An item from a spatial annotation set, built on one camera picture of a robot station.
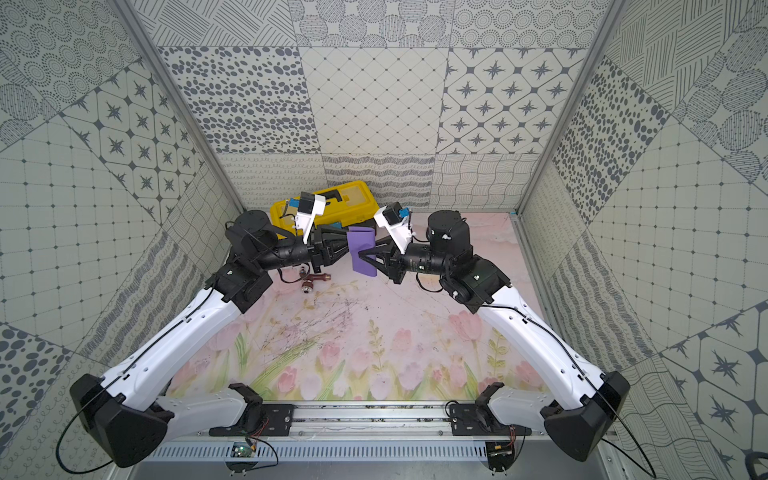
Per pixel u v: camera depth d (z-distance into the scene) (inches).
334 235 22.4
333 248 22.3
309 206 20.7
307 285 38.0
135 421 15.5
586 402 14.7
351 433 28.8
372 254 23.4
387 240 23.0
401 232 21.2
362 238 22.6
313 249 20.8
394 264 21.0
